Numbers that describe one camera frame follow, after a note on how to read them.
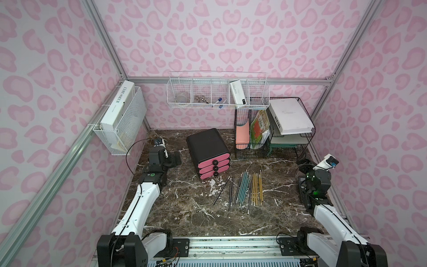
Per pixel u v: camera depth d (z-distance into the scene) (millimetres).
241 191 900
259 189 906
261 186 926
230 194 882
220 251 722
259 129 1010
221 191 902
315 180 619
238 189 903
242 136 1136
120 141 728
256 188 905
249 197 881
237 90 906
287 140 924
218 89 979
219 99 1005
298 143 906
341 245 424
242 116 1169
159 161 611
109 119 663
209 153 869
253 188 905
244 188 905
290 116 933
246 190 903
